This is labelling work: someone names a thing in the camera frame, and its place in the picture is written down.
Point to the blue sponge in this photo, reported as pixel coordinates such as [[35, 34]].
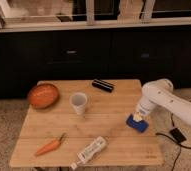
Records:
[[140, 126]]

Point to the orange carrot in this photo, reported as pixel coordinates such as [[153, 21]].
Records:
[[53, 145]]

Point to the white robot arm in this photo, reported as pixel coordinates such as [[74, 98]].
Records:
[[160, 93]]

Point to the black rectangular case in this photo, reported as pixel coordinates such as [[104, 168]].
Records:
[[103, 85]]

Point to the orange wooden bowl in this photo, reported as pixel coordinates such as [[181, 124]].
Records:
[[43, 95]]

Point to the black power adapter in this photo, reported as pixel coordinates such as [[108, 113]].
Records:
[[177, 135]]

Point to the black cabinet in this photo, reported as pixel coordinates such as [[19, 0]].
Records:
[[145, 53]]

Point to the wooden table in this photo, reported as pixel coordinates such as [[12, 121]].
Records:
[[105, 116]]

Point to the white plastic bottle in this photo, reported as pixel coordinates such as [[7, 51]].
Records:
[[86, 154]]

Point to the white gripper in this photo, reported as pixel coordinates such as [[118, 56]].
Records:
[[143, 108]]

